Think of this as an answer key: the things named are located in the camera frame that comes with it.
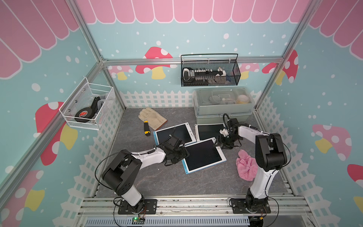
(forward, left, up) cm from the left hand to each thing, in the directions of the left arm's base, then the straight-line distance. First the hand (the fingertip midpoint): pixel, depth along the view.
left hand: (186, 158), depth 90 cm
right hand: (+10, -22, -1) cm, 24 cm away
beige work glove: (+32, +25, -2) cm, 41 cm away
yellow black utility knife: (+23, +30, -1) cm, 38 cm away
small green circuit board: (-33, +25, -5) cm, 42 cm away
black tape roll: (+7, +49, +33) cm, 60 cm away
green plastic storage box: (+34, -17, +15) cm, 41 cm away
